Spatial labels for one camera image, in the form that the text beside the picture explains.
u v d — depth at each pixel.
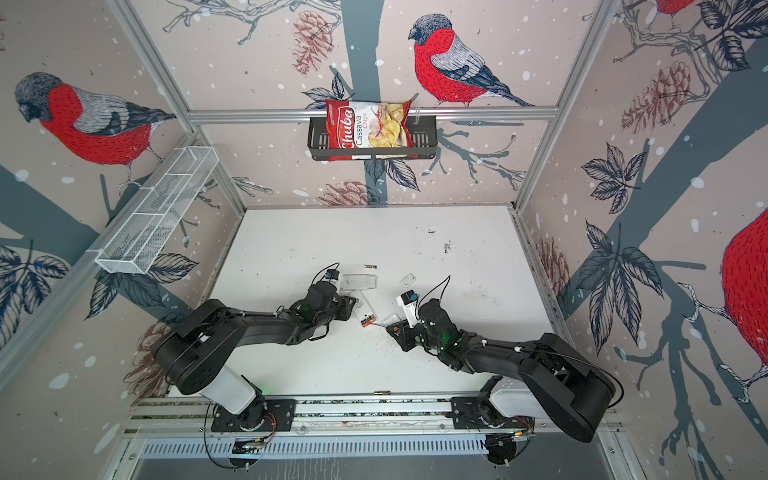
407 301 0.76
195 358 0.45
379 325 0.88
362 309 0.91
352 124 0.87
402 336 0.74
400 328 0.76
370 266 1.04
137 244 0.71
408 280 0.99
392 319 0.90
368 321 0.90
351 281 0.98
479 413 0.66
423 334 0.72
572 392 0.42
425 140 0.95
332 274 0.84
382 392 0.77
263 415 0.70
